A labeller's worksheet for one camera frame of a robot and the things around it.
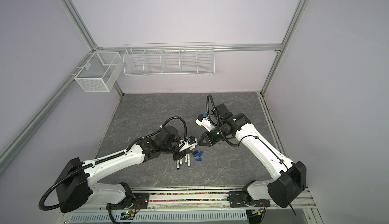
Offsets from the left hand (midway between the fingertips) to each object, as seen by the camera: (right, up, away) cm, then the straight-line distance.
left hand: (190, 150), depth 77 cm
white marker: (-8, -10, +7) cm, 15 cm away
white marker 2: (-6, -9, +7) cm, 13 cm away
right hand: (+6, +4, -6) cm, 9 cm away
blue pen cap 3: (+4, -8, +10) cm, 14 cm away
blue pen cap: (+5, -6, +12) cm, 14 cm away
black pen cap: (+2, -5, +12) cm, 13 cm away
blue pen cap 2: (+3, -6, +12) cm, 13 cm away
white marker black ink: (-3, -8, +9) cm, 13 cm away
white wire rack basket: (-16, +56, +28) cm, 64 cm away
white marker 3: (-2, -9, +9) cm, 13 cm away
